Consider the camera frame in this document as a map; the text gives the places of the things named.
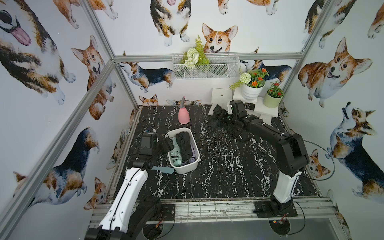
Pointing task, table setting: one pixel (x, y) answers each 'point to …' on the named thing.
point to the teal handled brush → (168, 170)
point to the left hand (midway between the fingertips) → (167, 140)
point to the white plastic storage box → (185, 166)
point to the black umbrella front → (183, 139)
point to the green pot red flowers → (274, 96)
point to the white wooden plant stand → (221, 95)
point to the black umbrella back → (219, 117)
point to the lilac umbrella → (194, 158)
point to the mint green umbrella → (176, 156)
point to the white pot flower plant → (252, 86)
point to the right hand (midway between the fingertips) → (214, 115)
